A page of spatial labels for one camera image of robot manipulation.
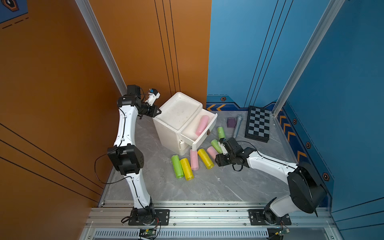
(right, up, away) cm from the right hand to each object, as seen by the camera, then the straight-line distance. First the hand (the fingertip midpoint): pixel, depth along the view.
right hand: (219, 159), depth 89 cm
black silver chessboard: (+31, +21, +20) cm, 43 cm away
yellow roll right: (-8, -1, +2) cm, 9 cm away
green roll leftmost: (-24, -6, -1) cm, 25 cm away
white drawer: (-18, +16, -3) cm, 24 cm away
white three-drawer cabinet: (-24, +21, -7) cm, 33 cm away
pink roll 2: (-4, +3, +5) cm, 8 cm away
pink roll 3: (-15, -1, +1) cm, 15 cm away
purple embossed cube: (+12, +22, +22) cm, 34 cm away
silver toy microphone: (+18, +24, +23) cm, 38 cm away
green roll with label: (-2, +8, +9) cm, 12 cm away
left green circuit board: (-37, -31, -17) cm, 51 cm away
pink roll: (-10, +21, -1) cm, 24 cm away
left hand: (-36, +30, -2) cm, 47 cm away
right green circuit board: (+27, -30, -19) cm, 45 cm away
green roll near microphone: (+3, +15, +15) cm, 22 cm away
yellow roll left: (-19, -6, -2) cm, 20 cm away
